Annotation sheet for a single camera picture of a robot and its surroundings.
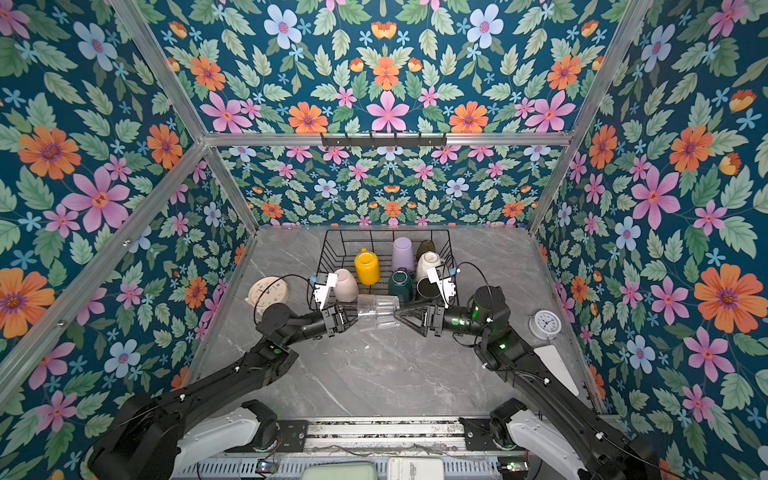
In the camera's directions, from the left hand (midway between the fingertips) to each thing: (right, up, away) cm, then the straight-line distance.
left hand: (368, 310), depth 64 cm
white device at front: (+10, -38, +4) cm, 39 cm away
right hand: (+7, 0, -1) cm, 7 cm away
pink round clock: (-39, 0, +34) cm, 52 cm away
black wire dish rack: (-17, +15, +48) cm, 53 cm away
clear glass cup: (+2, 0, -3) cm, 3 cm away
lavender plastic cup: (+7, +12, +32) cm, 35 cm away
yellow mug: (-4, +8, +31) cm, 32 cm away
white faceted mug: (+15, +10, +29) cm, 34 cm away
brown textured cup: (+15, +15, +37) cm, 43 cm away
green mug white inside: (+7, +3, +24) cm, 25 cm away
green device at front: (-7, -37, +2) cm, 38 cm away
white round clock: (+51, -9, +25) cm, 57 cm away
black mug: (+14, +2, +22) cm, 26 cm away
